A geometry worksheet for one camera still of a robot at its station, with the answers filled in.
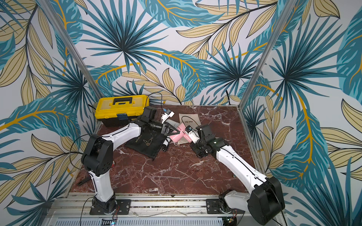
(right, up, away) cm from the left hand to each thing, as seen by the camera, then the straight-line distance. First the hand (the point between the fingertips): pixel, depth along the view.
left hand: (177, 132), depth 81 cm
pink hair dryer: (-1, -3, -2) cm, 3 cm away
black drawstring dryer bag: (-19, -9, +16) cm, 26 cm away
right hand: (+10, -5, +1) cm, 11 cm away
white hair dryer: (-8, -9, +14) cm, 18 cm away
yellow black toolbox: (-40, +13, +13) cm, 44 cm away
